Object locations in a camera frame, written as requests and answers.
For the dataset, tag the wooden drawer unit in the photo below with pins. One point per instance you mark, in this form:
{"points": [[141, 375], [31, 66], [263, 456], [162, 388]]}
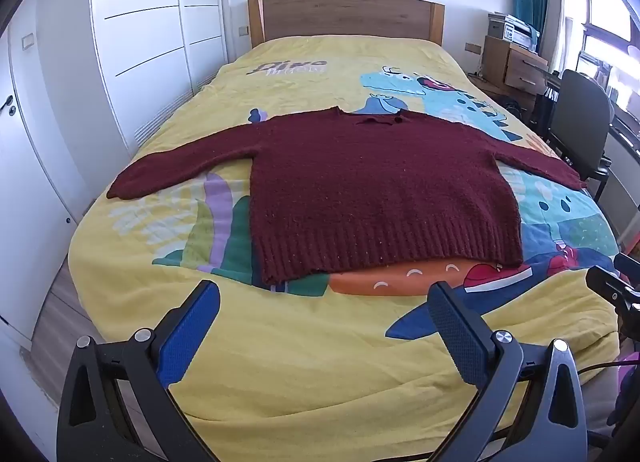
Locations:
{"points": [[517, 69]]}

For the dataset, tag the white printer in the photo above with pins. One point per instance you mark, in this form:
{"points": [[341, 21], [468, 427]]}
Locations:
{"points": [[515, 31]]}

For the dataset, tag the maroon knit sweater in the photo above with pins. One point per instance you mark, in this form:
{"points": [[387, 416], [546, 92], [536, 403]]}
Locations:
{"points": [[370, 176]]}

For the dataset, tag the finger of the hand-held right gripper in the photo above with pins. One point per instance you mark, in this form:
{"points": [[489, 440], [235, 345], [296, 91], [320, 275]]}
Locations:
{"points": [[629, 269], [612, 289]]}

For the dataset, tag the wall outlet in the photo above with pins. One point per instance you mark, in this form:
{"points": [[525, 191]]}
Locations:
{"points": [[473, 47]]}

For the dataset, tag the white door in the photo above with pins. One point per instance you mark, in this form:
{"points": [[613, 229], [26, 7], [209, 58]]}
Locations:
{"points": [[35, 156]]}

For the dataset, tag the window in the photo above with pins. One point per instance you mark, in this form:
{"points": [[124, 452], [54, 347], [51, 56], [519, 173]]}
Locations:
{"points": [[607, 6]]}

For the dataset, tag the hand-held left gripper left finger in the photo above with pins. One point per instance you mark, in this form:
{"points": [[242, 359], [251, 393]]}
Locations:
{"points": [[187, 337]]}

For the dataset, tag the black office chair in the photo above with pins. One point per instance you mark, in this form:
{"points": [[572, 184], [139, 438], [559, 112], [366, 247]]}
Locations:
{"points": [[582, 116]]}

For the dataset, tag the bed with yellow dinosaur duvet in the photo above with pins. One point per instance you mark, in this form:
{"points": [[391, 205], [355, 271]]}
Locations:
{"points": [[310, 357]]}

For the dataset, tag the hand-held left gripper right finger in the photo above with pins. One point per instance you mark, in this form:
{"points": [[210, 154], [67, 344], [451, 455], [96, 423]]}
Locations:
{"points": [[462, 337]]}

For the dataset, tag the wooden bed headboard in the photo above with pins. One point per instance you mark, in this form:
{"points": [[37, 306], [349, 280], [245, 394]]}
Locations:
{"points": [[345, 16]]}

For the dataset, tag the white wardrobe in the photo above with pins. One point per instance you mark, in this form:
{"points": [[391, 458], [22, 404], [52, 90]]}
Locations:
{"points": [[150, 31]]}

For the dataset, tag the white light switch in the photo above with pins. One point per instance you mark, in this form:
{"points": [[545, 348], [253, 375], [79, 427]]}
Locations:
{"points": [[28, 40]]}

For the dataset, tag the purple cloth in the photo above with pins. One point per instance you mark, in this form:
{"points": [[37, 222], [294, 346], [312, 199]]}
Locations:
{"points": [[627, 387]]}

